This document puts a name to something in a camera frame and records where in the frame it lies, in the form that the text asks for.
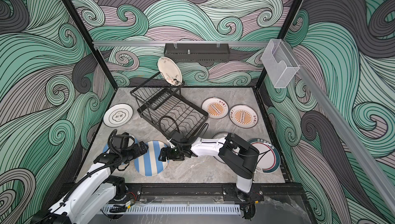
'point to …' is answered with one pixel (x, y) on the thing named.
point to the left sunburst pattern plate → (216, 107)
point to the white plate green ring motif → (118, 115)
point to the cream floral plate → (169, 71)
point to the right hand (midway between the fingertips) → (164, 160)
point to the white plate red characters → (219, 135)
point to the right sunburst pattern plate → (243, 116)
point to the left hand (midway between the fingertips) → (142, 148)
